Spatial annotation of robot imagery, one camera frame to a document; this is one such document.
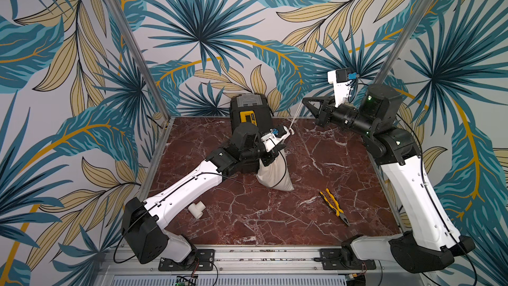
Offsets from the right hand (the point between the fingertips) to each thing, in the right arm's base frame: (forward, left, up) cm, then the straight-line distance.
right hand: (289, 106), depth 54 cm
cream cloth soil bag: (-3, +1, -33) cm, 34 cm away
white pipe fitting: (-11, +34, -47) cm, 59 cm away
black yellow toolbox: (+35, +10, -32) cm, 48 cm away
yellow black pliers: (-12, -26, -49) cm, 57 cm away
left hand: (+1, 0, -20) cm, 20 cm away
